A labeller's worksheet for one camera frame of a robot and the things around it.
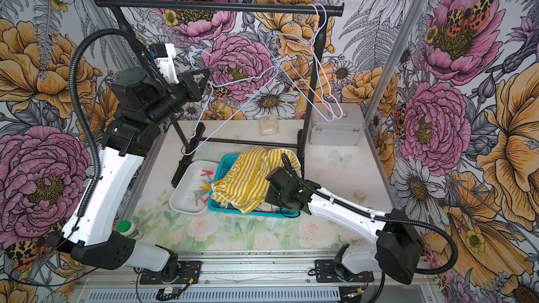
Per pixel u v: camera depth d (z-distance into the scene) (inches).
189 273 29.3
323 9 20.5
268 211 32.8
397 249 16.0
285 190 23.8
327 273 28.7
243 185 32.1
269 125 45.9
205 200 35.9
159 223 33.8
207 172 39.1
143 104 16.8
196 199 36.0
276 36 35.2
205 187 37.4
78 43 28.5
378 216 17.2
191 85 19.3
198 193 35.8
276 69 40.1
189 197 36.5
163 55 18.8
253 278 29.2
